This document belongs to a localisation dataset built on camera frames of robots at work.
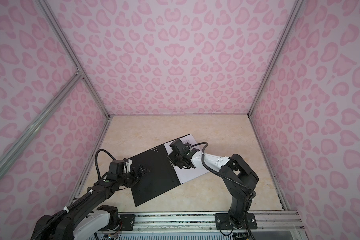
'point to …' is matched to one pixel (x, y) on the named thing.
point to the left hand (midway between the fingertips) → (145, 171)
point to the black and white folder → (162, 176)
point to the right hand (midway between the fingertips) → (168, 157)
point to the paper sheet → (185, 174)
